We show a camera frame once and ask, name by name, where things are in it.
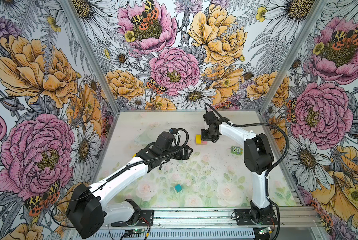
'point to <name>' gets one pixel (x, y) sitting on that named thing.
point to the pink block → (204, 142)
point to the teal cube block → (178, 187)
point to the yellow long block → (198, 139)
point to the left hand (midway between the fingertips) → (183, 154)
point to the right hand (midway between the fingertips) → (204, 142)
